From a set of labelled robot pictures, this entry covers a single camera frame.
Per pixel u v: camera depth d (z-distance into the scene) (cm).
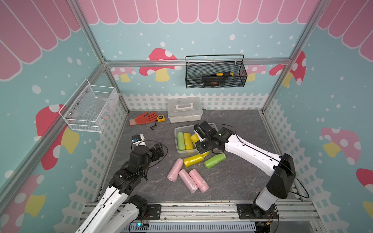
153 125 112
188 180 82
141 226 73
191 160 88
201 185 79
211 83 88
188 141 97
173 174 85
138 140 62
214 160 90
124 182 49
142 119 117
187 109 106
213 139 56
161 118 113
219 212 76
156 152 66
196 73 96
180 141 97
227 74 90
